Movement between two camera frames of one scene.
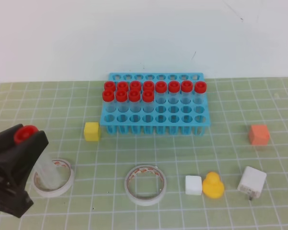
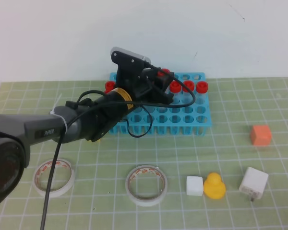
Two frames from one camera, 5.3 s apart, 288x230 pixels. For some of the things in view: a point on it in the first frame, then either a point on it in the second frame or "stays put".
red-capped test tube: [52, 174] to [162, 72]
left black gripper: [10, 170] to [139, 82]
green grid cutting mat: [242, 175] stays put
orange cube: [258, 135] stays put
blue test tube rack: [156, 103] stays put
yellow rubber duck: [212, 187] stays put
